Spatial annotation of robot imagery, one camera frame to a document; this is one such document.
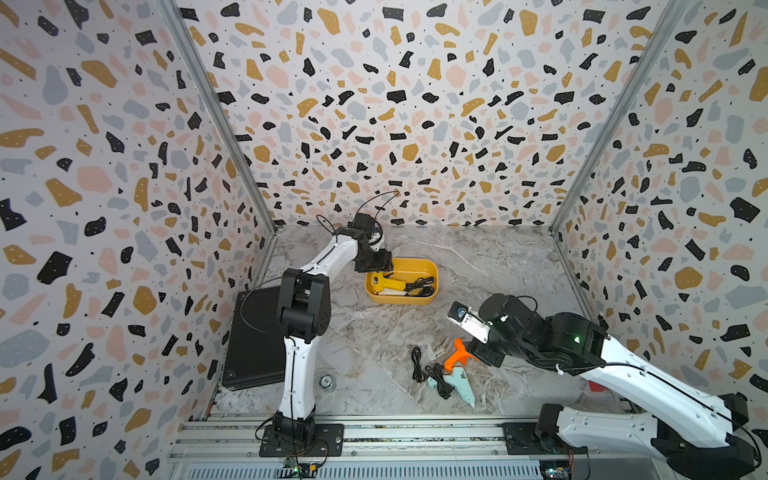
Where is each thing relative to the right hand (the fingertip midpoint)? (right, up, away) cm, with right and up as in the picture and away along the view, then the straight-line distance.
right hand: (471, 331), depth 68 cm
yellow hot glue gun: (-23, +8, +29) cm, 38 cm away
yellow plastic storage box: (-17, +3, +30) cm, 35 cm away
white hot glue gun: (-20, +5, +32) cm, 38 cm away
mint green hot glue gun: (0, -17, +14) cm, 22 cm away
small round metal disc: (-36, -16, +12) cm, 42 cm away
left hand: (-20, +14, +32) cm, 40 cm away
